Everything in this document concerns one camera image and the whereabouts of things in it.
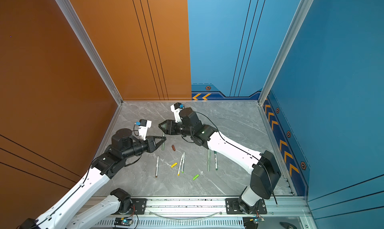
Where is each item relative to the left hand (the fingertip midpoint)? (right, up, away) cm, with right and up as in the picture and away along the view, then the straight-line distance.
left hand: (165, 138), depth 69 cm
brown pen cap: (0, -10, +25) cm, 27 cm away
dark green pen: (-1, -3, -1) cm, 3 cm away
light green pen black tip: (+22, -13, +22) cm, 34 cm away
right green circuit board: (+43, -39, +1) cm, 58 cm away
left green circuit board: (-21, -40, +1) cm, 45 cm away
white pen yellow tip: (+5, -19, +17) cm, 26 cm away
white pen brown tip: (-8, -23, +13) cm, 28 cm away
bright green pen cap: (+14, -24, +13) cm, 31 cm away
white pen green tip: (+26, -18, +18) cm, 36 cm away
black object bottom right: (+56, -40, -1) cm, 69 cm away
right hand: (-3, +5, +1) cm, 6 cm away
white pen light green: (+6, -21, +15) cm, 27 cm away
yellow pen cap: (+1, -19, +17) cm, 26 cm away
